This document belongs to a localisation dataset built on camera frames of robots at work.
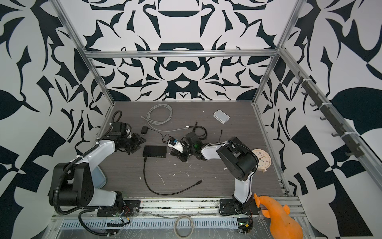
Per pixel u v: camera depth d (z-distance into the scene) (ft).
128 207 2.42
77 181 1.44
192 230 2.21
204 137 3.25
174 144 2.60
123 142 2.44
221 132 3.38
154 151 3.00
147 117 3.55
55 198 1.23
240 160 1.65
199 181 2.71
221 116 3.64
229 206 2.45
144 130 3.35
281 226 2.07
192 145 2.45
